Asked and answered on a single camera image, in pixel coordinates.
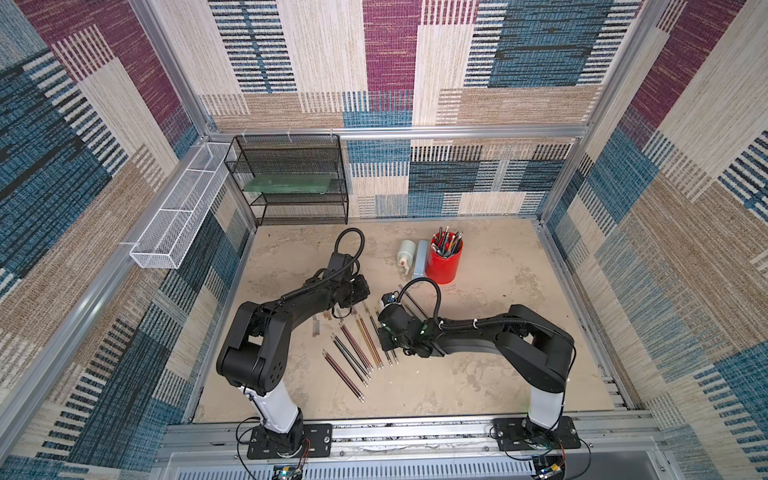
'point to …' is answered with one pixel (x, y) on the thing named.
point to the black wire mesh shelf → (292, 154)
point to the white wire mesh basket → (169, 239)
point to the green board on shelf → (288, 183)
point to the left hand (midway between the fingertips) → (371, 290)
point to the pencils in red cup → (446, 243)
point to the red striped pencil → (344, 374)
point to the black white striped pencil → (349, 361)
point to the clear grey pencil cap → (315, 326)
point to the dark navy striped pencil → (386, 353)
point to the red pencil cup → (442, 270)
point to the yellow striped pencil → (367, 341)
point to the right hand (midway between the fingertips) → (388, 334)
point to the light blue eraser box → (420, 259)
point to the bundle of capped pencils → (410, 306)
